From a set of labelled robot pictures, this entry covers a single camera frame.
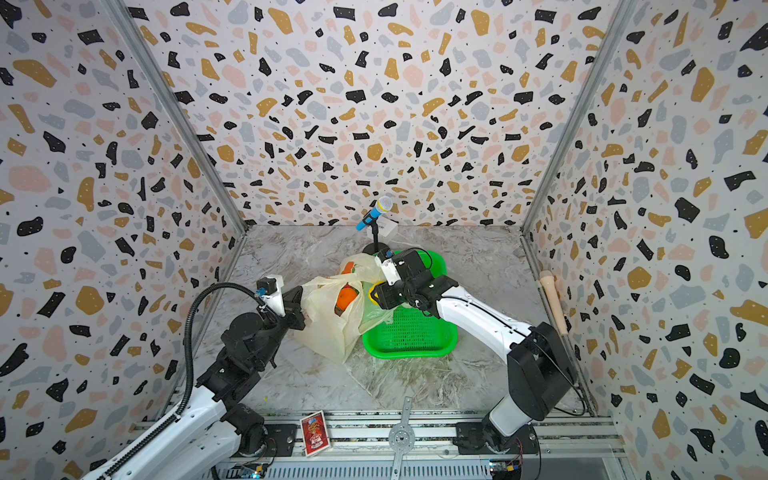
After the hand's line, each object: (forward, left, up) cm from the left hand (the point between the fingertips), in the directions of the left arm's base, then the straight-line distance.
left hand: (299, 284), depth 73 cm
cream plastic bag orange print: (-8, -7, -11) cm, 15 cm away
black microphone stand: (+31, -16, -22) cm, 41 cm away
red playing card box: (-28, -3, -24) cm, 37 cm away
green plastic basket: (-2, -29, -26) cm, 39 cm away
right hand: (+4, -17, -8) cm, 19 cm away
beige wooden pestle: (+12, -78, -27) cm, 84 cm away
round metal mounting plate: (-29, -25, -26) cm, 46 cm away
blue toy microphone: (+29, -20, -1) cm, 35 cm away
